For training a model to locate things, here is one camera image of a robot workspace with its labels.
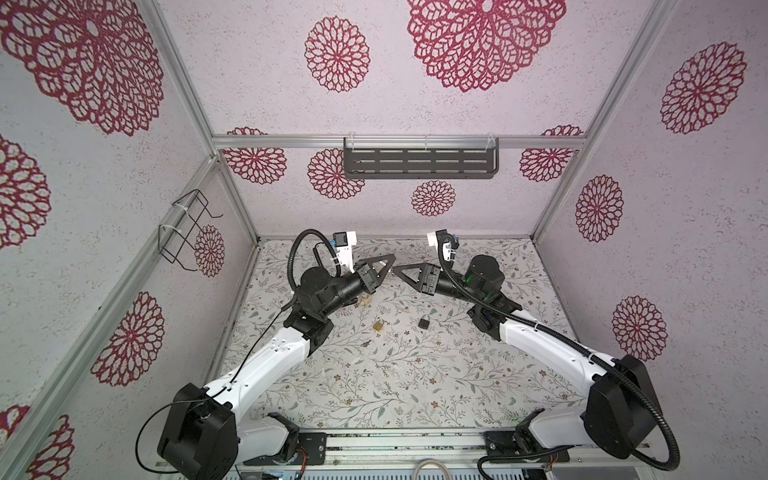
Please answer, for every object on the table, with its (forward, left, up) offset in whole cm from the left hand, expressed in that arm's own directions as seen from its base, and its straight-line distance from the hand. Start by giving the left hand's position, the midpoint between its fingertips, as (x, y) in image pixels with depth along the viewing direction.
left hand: (394, 261), depth 68 cm
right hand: (-2, -1, +1) cm, 3 cm away
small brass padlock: (+2, +4, -35) cm, 35 cm away
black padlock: (+3, -11, -35) cm, 37 cm away
